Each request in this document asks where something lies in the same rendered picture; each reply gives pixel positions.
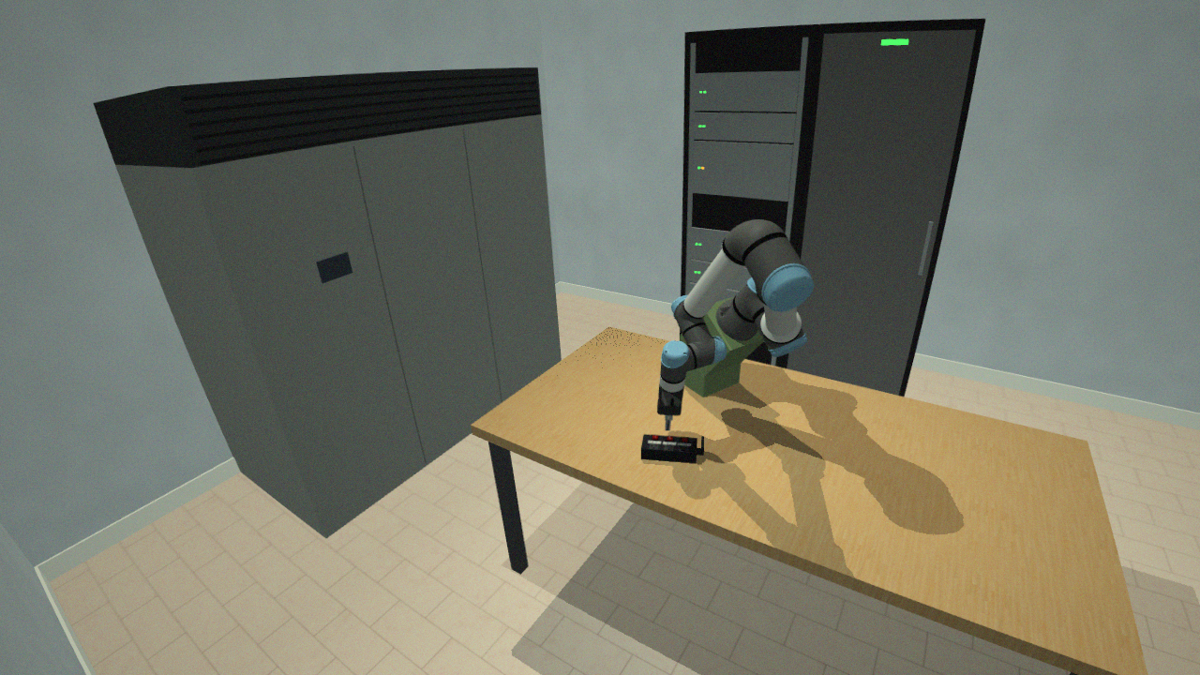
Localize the black power strip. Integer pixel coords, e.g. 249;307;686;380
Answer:
641;434;704;462

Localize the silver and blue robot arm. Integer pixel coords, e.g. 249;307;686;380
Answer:
660;219;814;383

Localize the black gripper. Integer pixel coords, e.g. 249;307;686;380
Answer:
656;375;685;431

